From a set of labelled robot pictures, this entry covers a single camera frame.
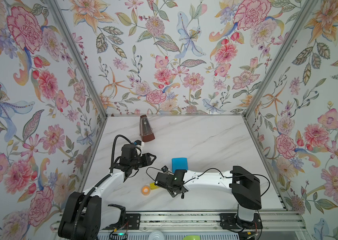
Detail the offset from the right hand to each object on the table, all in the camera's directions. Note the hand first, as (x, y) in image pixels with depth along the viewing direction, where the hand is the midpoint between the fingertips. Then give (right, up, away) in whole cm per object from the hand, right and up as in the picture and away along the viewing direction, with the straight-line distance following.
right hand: (174, 186), depth 83 cm
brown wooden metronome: (-18, +31, +18) cm, 40 cm away
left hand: (-10, +15, +2) cm, 18 cm away
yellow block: (-10, +6, -17) cm, 21 cm away
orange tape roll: (-16, -3, +1) cm, 16 cm away
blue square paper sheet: (+4, +10, +12) cm, 16 cm away
